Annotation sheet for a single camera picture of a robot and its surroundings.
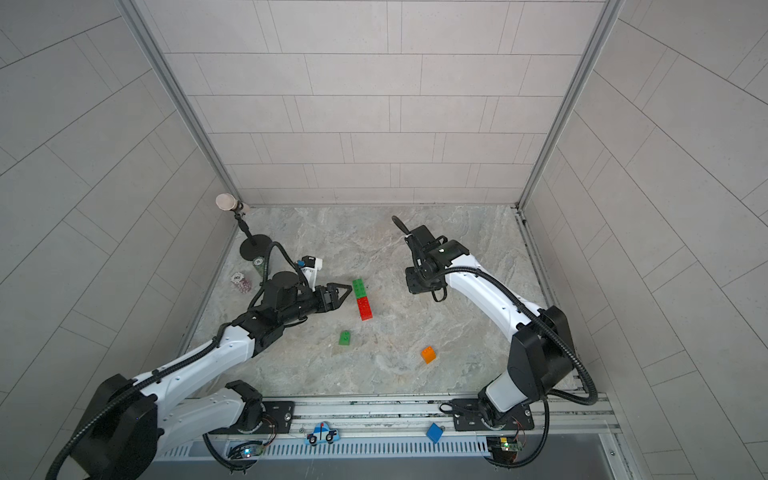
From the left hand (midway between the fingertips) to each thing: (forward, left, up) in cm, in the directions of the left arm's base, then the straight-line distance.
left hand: (350, 289), depth 80 cm
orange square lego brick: (-13, -21, -11) cm, 28 cm away
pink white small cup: (+6, +34, -9) cm, 35 cm away
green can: (+13, +31, -7) cm, 34 cm away
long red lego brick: (-3, -4, -4) cm, 7 cm away
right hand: (+3, -17, -2) cm, 18 cm away
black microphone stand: (+22, +37, -11) cm, 45 cm away
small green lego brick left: (-9, +2, -12) cm, 15 cm away
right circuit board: (-33, -38, -12) cm, 52 cm away
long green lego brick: (+3, -2, -4) cm, 6 cm away
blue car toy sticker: (-31, +4, -11) cm, 33 cm away
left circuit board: (-34, +23, -16) cm, 44 cm away
